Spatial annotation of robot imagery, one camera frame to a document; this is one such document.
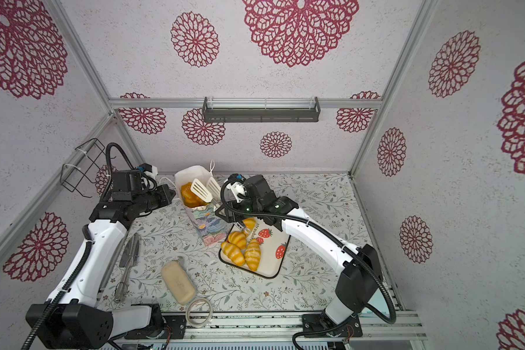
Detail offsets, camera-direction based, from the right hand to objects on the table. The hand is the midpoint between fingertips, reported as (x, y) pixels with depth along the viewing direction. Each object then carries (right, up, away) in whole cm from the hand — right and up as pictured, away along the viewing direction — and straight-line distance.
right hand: (220, 207), depth 72 cm
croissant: (+4, -14, +18) cm, 24 cm away
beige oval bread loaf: (-17, -28, +8) cm, 33 cm away
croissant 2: (+3, -19, +15) cm, 25 cm away
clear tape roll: (-5, -39, +3) cm, 39 cm away
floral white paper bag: (-7, -7, +12) cm, 15 cm away
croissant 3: (+10, -19, +14) cm, 26 cm away
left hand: (-17, +4, +6) cm, 18 cm away
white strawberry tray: (+19, -17, +23) cm, 34 cm away
